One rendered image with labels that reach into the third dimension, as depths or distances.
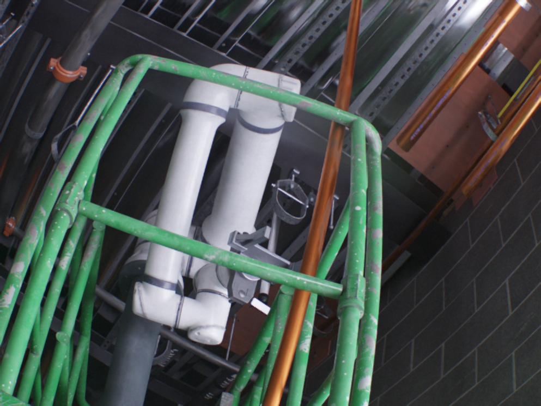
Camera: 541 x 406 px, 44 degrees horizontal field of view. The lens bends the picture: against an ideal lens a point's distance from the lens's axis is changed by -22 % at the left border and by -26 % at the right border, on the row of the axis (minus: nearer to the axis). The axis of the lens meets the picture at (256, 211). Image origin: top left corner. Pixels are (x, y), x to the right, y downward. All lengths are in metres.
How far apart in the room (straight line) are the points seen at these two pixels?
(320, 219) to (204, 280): 0.38
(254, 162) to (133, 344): 0.57
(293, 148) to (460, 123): 0.77
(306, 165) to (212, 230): 0.91
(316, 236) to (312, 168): 1.43
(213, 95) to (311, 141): 1.17
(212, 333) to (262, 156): 0.47
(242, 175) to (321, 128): 1.18
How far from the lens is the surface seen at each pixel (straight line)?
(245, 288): 1.93
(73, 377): 2.39
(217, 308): 1.99
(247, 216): 2.25
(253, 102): 2.00
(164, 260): 1.97
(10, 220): 2.99
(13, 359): 1.10
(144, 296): 1.98
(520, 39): 3.14
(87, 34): 2.31
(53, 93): 2.45
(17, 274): 1.31
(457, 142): 3.33
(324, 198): 1.79
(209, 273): 2.01
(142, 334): 2.09
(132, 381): 1.97
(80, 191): 1.40
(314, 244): 1.74
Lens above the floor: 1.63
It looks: 53 degrees up
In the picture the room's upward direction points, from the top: 11 degrees clockwise
